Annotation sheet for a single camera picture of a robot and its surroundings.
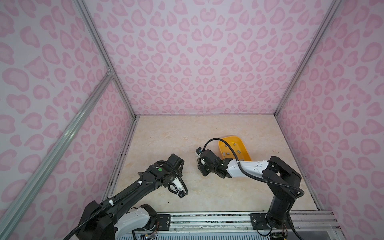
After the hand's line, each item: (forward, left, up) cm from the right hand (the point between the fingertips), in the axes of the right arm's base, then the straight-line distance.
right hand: (201, 164), depth 89 cm
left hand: (-5, +15, +5) cm, 16 cm away
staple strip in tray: (+11, -25, -4) cm, 27 cm away
